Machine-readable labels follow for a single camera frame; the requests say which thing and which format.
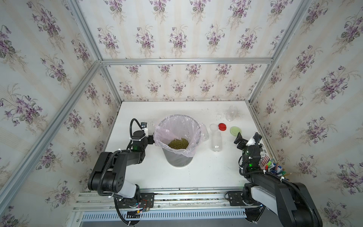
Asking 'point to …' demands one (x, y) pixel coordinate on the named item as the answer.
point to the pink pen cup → (275, 169)
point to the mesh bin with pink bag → (179, 136)
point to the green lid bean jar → (204, 133)
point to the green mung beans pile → (178, 144)
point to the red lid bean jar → (216, 141)
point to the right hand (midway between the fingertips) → (250, 136)
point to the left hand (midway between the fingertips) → (148, 131)
